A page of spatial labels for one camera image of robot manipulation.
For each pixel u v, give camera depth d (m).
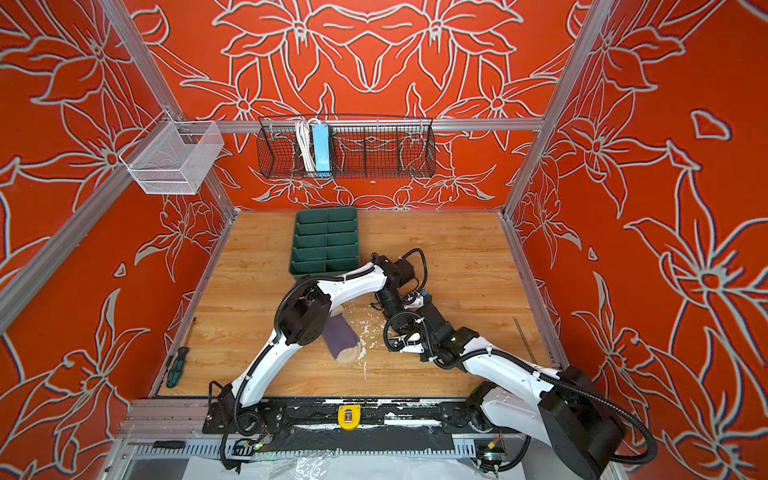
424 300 0.83
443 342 0.64
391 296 0.80
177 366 0.79
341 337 0.87
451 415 0.73
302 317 0.59
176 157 0.93
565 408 0.40
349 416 0.72
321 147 0.90
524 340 0.85
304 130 0.87
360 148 0.98
